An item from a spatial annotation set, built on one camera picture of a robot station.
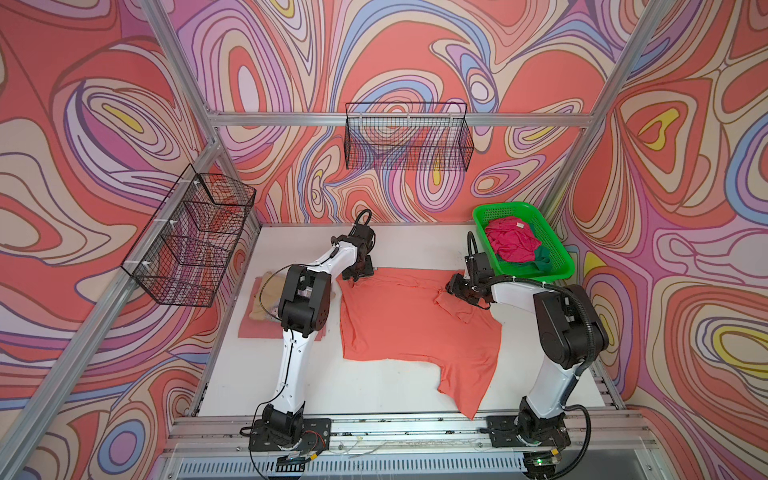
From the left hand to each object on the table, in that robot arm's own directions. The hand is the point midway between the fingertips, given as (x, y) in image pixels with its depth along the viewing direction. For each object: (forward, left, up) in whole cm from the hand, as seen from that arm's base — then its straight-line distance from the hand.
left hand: (365, 269), depth 106 cm
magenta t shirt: (+9, -53, +6) cm, 55 cm away
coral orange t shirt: (-17, -13, -1) cm, 21 cm away
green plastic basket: (-3, -67, +5) cm, 68 cm away
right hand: (-9, -31, -1) cm, 32 cm away
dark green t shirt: (0, -62, +5) cm, 62 cm away
